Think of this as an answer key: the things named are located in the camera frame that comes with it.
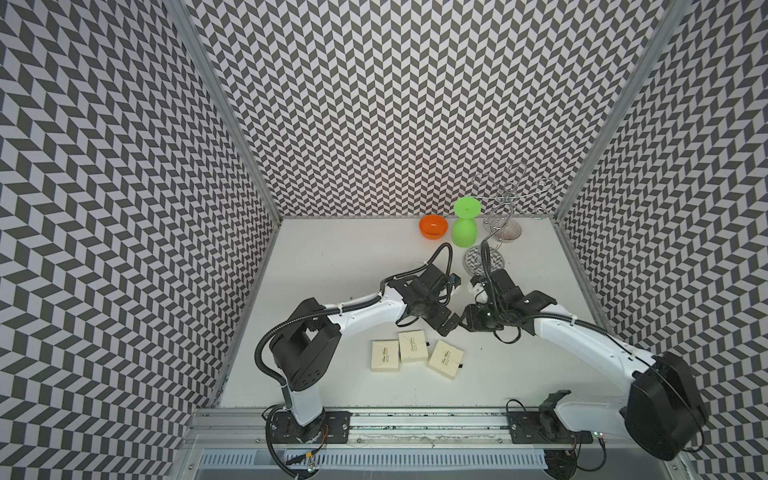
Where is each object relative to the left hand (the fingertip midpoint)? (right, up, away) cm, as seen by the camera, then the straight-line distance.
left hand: (440, 315), depth 85 cm
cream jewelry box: (-16, -10, -4) cm, 19 cm away
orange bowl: (+1, +27, +29) cm, 40 cm away
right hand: (+6, -2, -3) cm, 7 cm away
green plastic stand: (+7, +25, +2) cm, 26 cm away
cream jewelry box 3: (+1, -11, -4) cm, 11 cm away
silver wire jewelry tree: (+18, +35, -5) cm, 39 cm away
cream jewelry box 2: (-8, -8, -2) cm, 12 cm away
